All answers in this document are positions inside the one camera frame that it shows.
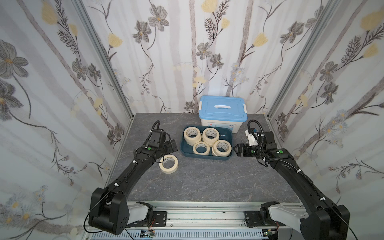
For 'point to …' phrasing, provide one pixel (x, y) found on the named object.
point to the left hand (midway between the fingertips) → (171, 145)
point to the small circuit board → (149, 234)
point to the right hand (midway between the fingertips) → (245, 146)
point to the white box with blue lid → (223, 111)
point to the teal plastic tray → (206, 142)
